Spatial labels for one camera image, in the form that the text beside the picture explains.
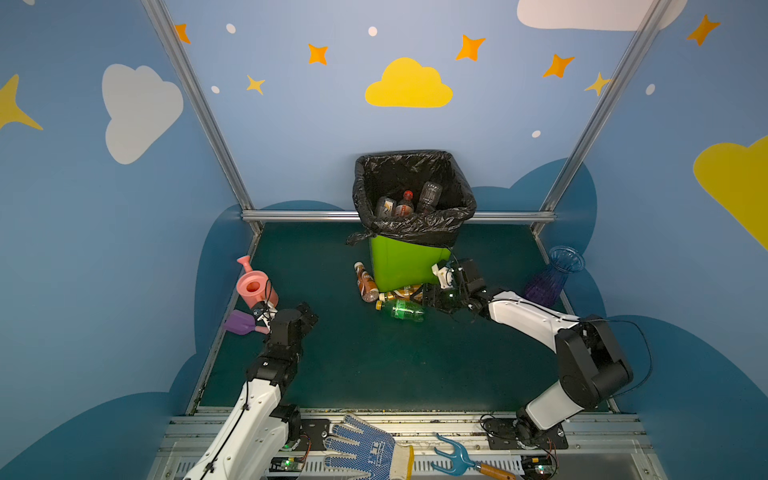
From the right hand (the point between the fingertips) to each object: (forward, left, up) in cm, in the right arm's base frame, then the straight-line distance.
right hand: (422, 296), depth 88 cm
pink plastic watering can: (+1, +52, 0) cm, 52 cm away
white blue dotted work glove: (-39, +11, -10) cm, 42 cm away
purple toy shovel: (-7, +57, -10) cm, 58 cm away
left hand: (-8, +34, +2) cm, 35 cm away
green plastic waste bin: (+7, +7, +6) cm, 12 cm away
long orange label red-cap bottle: (+24, +6, +14) cm, 28 cm away
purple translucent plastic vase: (+6, -38, -1) cm, 39 cm away
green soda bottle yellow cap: (-1, +6, -7) cm, 9 cm away
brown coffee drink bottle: (+8, +18, -5) cm, 21 cm away
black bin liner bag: (+32, +12, +20) cm, 40 cm away
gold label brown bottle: (+4, +6, -6) cm, 10 cm away
